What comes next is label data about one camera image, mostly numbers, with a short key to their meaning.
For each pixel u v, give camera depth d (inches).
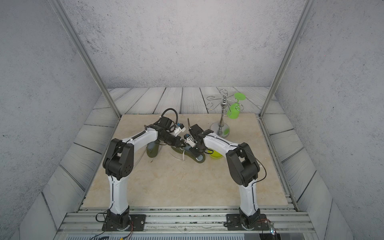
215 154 24.4
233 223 28.6
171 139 33.3
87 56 34.4
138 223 28.7
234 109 37.7
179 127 35.0
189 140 33.6
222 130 43.6
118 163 21.2
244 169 20.0
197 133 29.6
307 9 27.9
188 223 29.2
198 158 35.1
